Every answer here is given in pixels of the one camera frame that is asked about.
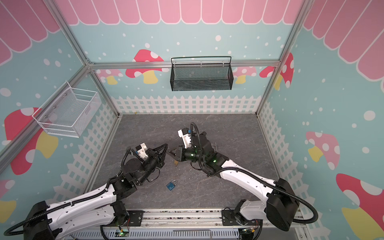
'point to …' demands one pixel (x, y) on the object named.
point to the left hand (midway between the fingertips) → (170, 146)
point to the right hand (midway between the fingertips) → (166, 152)
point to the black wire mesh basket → (201, 73)
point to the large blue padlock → (171, 185)
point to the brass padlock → (176, 162)
